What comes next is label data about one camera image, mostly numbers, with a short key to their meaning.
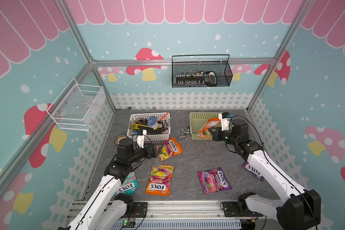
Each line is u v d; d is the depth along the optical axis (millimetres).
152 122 1015
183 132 1042
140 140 679
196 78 902
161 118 1058
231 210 746
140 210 742
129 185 806
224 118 686
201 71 939
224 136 677
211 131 771
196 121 1095
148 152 661
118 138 1032
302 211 383
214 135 693
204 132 807
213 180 813
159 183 811
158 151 675
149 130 970
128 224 727
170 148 951
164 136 970
